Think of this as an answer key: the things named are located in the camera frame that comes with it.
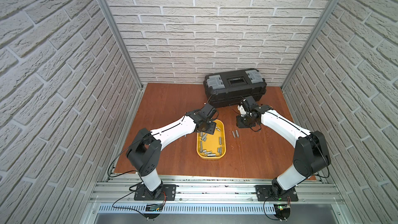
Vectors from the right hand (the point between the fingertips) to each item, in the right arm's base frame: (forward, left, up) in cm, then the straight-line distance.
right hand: (241, 123), depth 89 cm
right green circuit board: (-41, -13, -10) cm, 44 cm away
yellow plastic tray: (-10, +18, -6) cm, 22 cm away
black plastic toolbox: (+20, +6, +8) cm, 23 cm away
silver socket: (-2, +4, -9) cm, 10 cm away
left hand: (-2, +17, +2) cm, 17 cm away
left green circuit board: (-37, +48, -9) cm, 61 cm away
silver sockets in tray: (-14, +20, -8) cm, 25 cm away
